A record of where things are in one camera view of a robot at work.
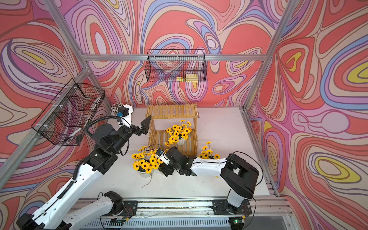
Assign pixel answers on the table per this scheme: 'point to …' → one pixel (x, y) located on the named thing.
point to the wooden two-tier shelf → (161, 117)
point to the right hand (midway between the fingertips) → (164, 165)
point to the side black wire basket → (64, 121)
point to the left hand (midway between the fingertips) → (142, 112)
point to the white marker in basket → (76, 131)
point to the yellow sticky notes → (189, 77)
